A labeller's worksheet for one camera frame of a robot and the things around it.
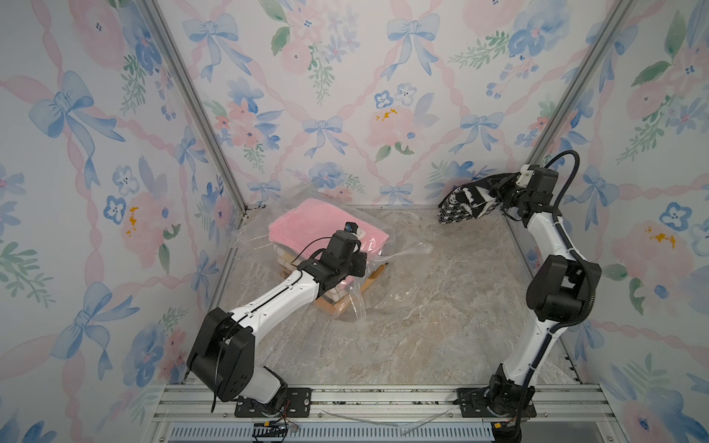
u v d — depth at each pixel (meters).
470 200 0.90
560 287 0.54
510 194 0.81
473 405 0.73
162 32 0.72
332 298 0.82
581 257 0.54
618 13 0.69
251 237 1.02
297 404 0.74
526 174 0.84
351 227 0.74
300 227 0.90
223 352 0.42
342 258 0.65
